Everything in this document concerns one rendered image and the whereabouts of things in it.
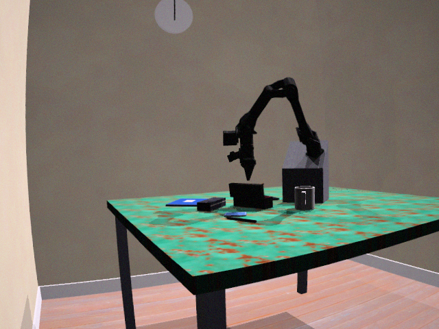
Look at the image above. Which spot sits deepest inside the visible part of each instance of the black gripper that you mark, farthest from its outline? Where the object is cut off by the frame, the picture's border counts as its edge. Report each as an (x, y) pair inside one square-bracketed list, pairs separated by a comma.
[(247, 162)]

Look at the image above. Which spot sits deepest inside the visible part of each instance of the dark grey mug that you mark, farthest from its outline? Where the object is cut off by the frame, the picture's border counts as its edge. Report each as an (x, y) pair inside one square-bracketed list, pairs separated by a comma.
[(308, 198)]

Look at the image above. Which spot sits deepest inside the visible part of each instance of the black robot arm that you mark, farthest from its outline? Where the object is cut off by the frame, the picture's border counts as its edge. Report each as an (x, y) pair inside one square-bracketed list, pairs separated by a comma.
[(245, 128)]

